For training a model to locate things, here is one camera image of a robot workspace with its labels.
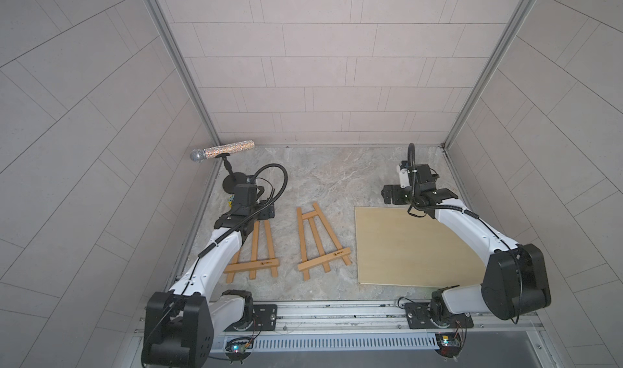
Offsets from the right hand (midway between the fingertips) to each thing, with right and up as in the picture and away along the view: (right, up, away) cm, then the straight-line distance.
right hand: (391, 189), depth 88 cm
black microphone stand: (-61, +4, +8) cm, 62 cm away
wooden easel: (-48, -24, -8) cm, 54 cm away
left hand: (-47, -3, -2) cm, 47 cm away
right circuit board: (+10, -42, -20) cm, 48 cm away
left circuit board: (-48, -40, -24) cm, 67 cm away
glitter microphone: (-68, +12, -7) cm, 69 cm away
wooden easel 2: (-27, -20, -2) cm, 33 cm away
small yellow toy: (-50, -2, -23) cm, 56 cm away
